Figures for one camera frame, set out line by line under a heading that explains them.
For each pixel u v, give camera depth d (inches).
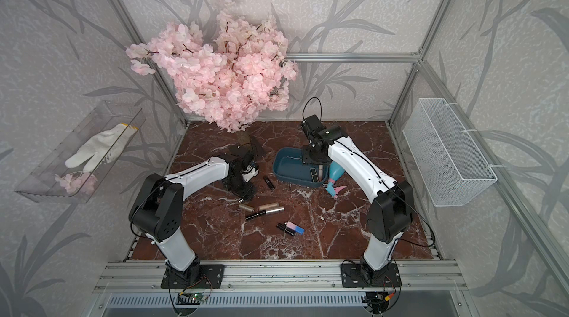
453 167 23.4
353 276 28.8
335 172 37.7
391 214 17.7
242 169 29.1
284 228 32.6
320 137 22.8
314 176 37.9
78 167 24.8
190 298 28.2
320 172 38.9
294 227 33.0
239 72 25.7
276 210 34.1
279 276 29.7
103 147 26.5
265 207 35.0
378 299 29.9
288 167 40.7
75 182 23.5
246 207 34.9
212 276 28.9
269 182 37.9
